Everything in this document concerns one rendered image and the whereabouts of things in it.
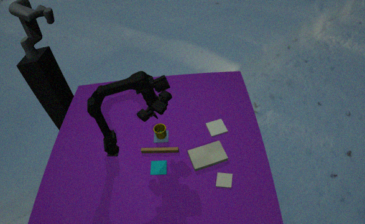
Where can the tan flat bar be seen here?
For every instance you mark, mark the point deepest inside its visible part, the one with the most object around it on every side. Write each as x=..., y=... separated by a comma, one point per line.
x=160, y=150

